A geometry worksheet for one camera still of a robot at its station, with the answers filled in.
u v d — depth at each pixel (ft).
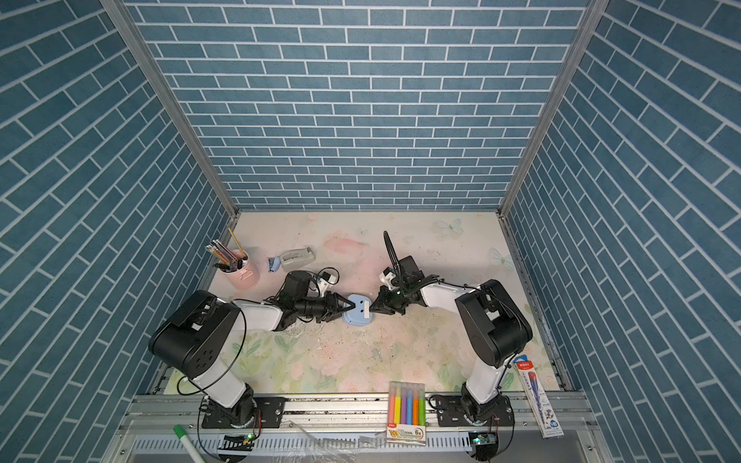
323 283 2.84
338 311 2.68
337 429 2.37
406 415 2.39
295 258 3.34
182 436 2.28
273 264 3.34
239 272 2.98
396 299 2.63
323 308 2.65
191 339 1.53
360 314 2.84
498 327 1.59
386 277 2.91
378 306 2.65
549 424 2.34
